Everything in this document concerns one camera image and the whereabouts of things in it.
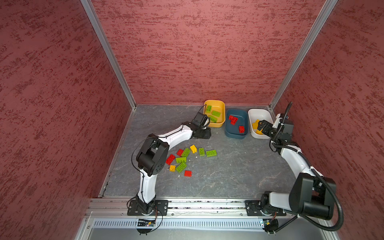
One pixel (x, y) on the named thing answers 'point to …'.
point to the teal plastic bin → (236, 123)
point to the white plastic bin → (261, 114)
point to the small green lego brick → (201, 151)
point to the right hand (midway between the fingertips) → (263, 126)
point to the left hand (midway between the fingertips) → (207, 137)
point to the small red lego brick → (231, 117)
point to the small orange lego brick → (172, 168)
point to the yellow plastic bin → (215, 110)
